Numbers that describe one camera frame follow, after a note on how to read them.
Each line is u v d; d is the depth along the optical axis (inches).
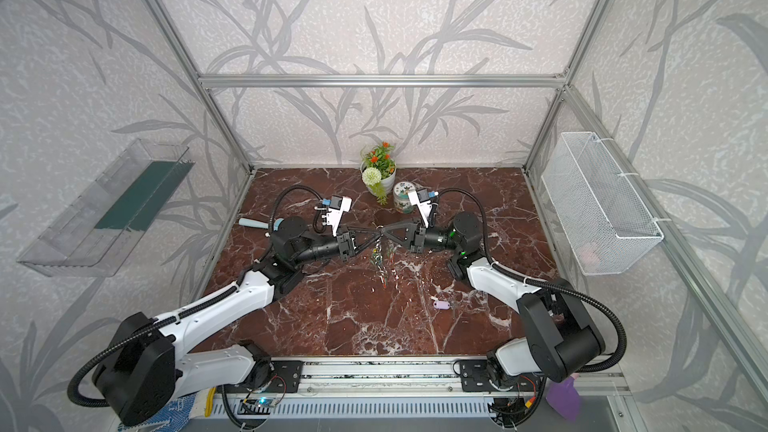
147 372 15.5
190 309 18.2
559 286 18.2
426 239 25.7
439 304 34.0
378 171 39.3
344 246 24.9
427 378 29.6
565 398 28.2
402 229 27.5
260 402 27.8
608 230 30.3
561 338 16.8
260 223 40.4
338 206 25.8
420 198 26.3
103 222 25.9
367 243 28.2
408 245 26.7
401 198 40.2
